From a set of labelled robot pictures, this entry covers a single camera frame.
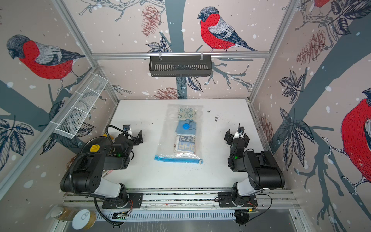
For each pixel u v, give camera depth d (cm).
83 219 65
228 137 85
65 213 63
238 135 79
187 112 110
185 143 93
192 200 75
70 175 42
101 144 82
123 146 71
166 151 90
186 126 101
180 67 107
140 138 86
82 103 89
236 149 68
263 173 44
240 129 78
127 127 80
